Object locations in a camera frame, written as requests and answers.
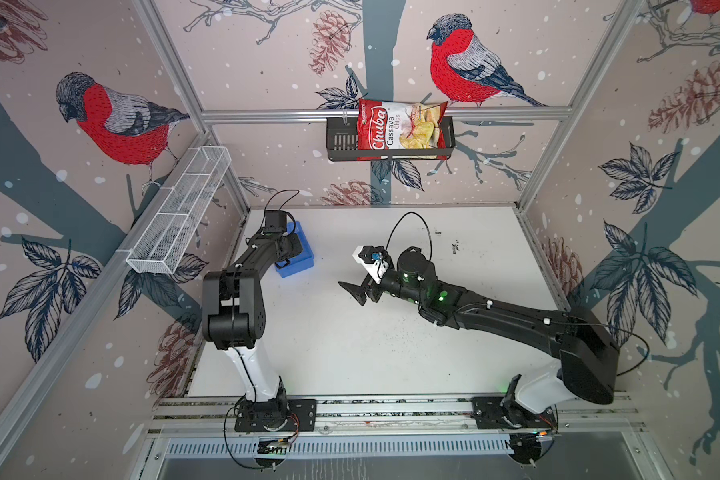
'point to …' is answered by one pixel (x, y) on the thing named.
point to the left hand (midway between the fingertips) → (292, 245)
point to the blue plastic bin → (305, 260)
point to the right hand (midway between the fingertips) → (346, 272)
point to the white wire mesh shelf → (179, 207)
